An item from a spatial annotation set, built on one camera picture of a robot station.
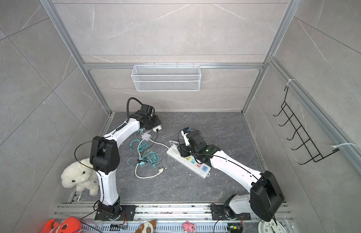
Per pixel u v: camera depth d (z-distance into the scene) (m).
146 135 1.04
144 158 0.92
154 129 0.93
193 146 0.62
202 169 0.86
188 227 0.67
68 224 0.64
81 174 0.69
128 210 0.75
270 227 0.67
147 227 0.67
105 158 0.53
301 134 0.67
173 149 0.89
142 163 0.89
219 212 0.74
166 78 1.01
